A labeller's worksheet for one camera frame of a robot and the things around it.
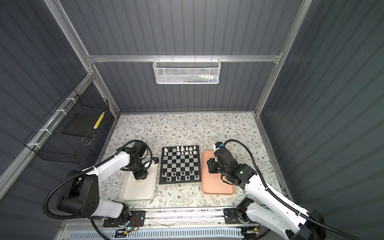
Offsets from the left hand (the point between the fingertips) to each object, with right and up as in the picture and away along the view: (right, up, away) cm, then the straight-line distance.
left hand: (141, 174), depth 86 cm
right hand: (+39, +8, -9) cm, 41 cm away
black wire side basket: (-32, +25, -12) cm, 43 cm away
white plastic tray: (-5, -8, -2) cm, 10 cm away
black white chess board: (+22, +4, +5) cm, 23 cm away
